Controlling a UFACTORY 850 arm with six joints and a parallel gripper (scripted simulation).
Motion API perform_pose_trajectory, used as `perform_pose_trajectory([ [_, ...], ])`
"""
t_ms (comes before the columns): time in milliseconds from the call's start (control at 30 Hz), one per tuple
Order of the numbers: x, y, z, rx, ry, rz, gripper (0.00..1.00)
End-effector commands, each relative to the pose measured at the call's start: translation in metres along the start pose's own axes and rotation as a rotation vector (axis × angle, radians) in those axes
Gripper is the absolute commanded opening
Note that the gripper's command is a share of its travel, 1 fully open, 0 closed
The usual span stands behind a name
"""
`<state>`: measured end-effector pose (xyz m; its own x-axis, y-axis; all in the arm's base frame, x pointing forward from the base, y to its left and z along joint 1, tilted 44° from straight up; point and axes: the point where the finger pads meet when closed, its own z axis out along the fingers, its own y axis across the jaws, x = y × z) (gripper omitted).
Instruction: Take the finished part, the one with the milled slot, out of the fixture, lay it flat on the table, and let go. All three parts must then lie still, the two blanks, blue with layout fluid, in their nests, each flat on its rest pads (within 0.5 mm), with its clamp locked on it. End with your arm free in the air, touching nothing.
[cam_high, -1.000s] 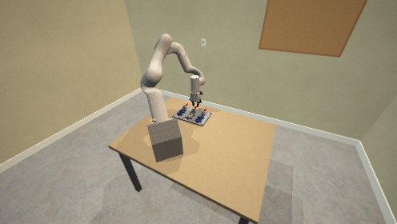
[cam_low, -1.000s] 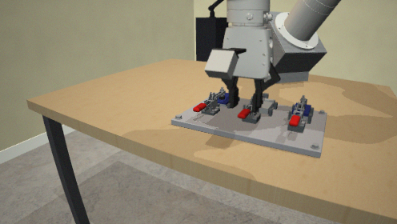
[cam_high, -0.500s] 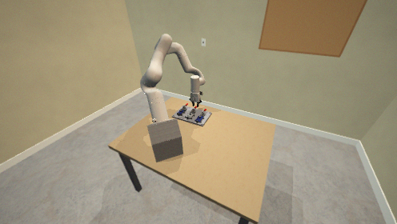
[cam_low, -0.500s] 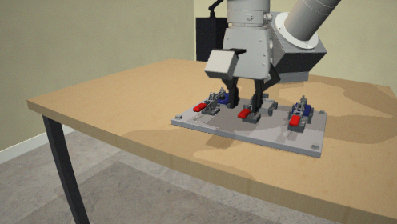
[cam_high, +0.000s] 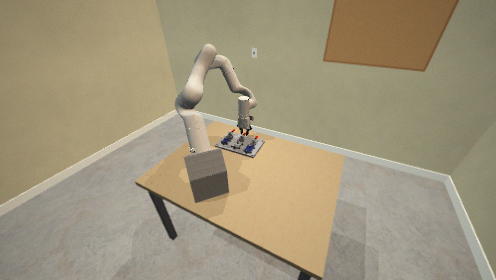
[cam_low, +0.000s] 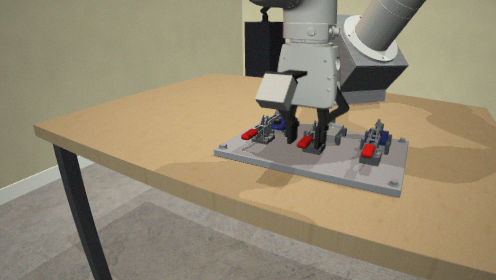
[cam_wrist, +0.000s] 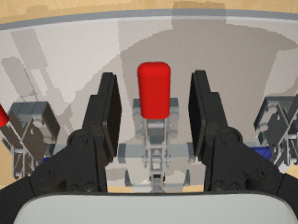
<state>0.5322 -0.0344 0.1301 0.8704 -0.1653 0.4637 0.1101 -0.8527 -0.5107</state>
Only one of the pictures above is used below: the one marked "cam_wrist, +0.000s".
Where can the toggle clamp with red handle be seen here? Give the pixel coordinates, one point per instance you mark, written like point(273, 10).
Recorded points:
point(155, 103)
point(39, 129)
point(275, 120)

